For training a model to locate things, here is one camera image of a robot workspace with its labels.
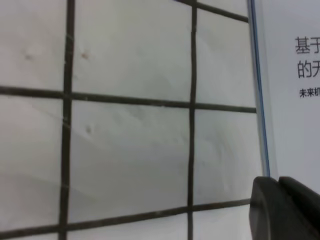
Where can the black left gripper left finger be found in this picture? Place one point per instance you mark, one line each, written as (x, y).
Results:
(272, 214)

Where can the white black grid tablecloth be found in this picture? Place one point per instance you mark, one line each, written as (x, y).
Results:
(126, 120)

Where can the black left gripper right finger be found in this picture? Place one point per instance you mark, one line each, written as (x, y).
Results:
(306, 201)

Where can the magazine book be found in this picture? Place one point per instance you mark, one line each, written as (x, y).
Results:
(286, 47)

